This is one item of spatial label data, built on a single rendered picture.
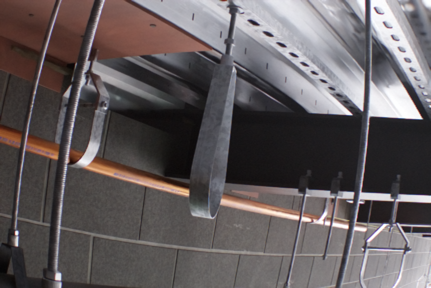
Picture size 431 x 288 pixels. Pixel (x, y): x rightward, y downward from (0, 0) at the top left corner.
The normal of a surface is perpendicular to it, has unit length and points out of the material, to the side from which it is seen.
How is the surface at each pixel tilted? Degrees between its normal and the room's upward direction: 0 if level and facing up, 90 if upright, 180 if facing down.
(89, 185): 90
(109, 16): 180
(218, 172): 104
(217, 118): 74
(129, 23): 180
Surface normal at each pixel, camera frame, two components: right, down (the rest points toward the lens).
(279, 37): -0.15, 0.98
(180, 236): 0.84, 0.05
